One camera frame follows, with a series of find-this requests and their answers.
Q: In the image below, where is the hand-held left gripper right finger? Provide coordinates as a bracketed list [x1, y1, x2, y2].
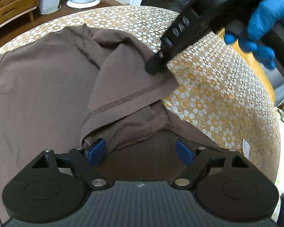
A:
[172, 139, 251, 191]

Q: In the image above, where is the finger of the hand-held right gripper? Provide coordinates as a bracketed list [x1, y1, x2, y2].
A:
[145, 41, 178, 75]

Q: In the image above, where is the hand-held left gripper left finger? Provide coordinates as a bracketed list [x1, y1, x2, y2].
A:
[31, 138, 114, 191]

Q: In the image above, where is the brown shirt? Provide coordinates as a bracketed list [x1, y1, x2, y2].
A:
[0, 24, 230, 221]

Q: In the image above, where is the person's right hand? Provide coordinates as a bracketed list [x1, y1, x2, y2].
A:
[223, 0, 284, 69]

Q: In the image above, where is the wooden console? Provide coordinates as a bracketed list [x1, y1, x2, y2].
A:
[0, 0, 37, 35]

